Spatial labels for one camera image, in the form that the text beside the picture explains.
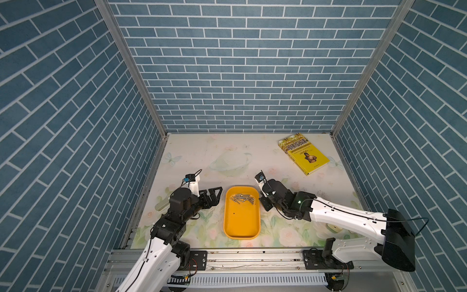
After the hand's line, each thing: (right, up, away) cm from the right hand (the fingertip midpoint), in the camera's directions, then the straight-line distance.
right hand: (262, 192), depth 80 cm
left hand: (-18, +1, -4) cm, 19 cm away
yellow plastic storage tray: (-9, -14, +8) cm, 19 cm away
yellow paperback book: (+30, +14, +25) cm, 41 cm away
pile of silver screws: (-9, -6, +11) cm, 16 cm away
